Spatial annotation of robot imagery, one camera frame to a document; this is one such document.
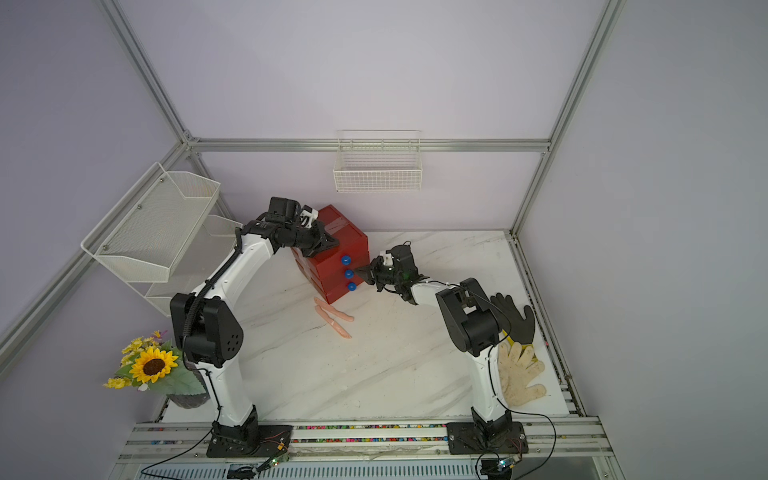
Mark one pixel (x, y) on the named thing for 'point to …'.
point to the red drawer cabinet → (333, 271)
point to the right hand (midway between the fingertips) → (354, 272)
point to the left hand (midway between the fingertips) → (338, 244)
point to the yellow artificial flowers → (150, 364)
